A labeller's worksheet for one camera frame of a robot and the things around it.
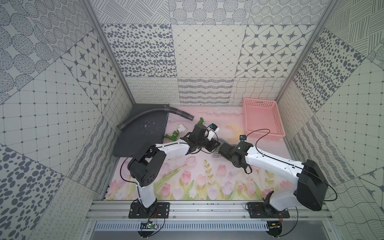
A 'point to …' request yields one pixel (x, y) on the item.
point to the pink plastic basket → (262, 119)
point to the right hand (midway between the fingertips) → (249, 156)
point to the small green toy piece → (200, 122)
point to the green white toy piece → (174, 135)
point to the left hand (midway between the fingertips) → (217, 137)
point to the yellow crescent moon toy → (235, 131)
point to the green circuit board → (150, 225)
